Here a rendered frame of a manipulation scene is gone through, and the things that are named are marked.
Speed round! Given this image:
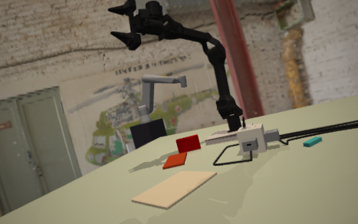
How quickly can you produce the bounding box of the teal rectangular block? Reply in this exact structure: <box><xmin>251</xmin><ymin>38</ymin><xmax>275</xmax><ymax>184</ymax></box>
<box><xmin>303</xmin><ymin>137</ymin><xmax>322</xmax><ymax>147</ymax></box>

